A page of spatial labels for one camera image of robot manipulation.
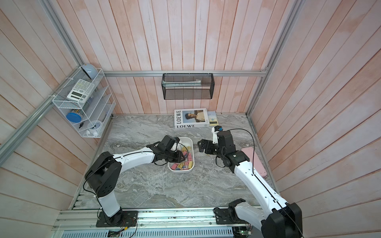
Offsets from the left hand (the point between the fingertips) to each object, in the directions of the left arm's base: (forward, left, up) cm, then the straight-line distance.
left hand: (183, 160), depth 89 cm
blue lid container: (+11, +57, +26) cm, 63 cm away
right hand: (+4, -12, +14) cm, 19 cm away
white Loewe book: (+38, -5, -2) cm, 38 cm away
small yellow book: (+39, -23, -5) cm, 46 cm away
